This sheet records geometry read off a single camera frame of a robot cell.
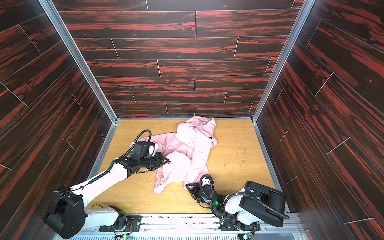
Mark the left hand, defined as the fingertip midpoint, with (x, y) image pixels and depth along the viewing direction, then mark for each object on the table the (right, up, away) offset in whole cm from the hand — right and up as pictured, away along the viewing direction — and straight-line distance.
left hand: (170, 160), depth 82 cm
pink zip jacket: (+10, +4, +17) cm, 20 cm away
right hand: (+9, -14, +1) cm, 17 cm away
